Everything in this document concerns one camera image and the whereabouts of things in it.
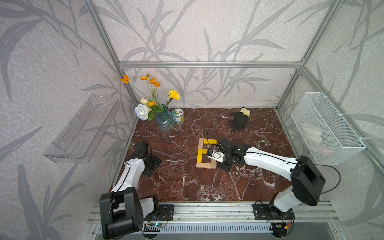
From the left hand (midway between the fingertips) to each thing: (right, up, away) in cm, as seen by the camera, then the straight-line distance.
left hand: (157, 163), depth 86 cm
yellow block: (+25, +3, +7) cm, 26 cm away
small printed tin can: (+9, +29, +19) cm, 35 cm away
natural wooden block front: (+27, -2, +3) cm, 27 cm away
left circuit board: (+5, -25, -16) cm, 30 cm away
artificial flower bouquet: (-3, +34, -4) cm, 34 cm away
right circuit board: (+65, -28, -12) cm, 72 cm away
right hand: (+37, +2, 0) cm, 37 cm away
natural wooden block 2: (+33, -1, +2) cm, 33 cm away
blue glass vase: (+2, +25, +12) cm, 27 cm away
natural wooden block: (+25, +10, +12) cm, 30 cm away
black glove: (+56, +26, +27) cm, 68 cm away
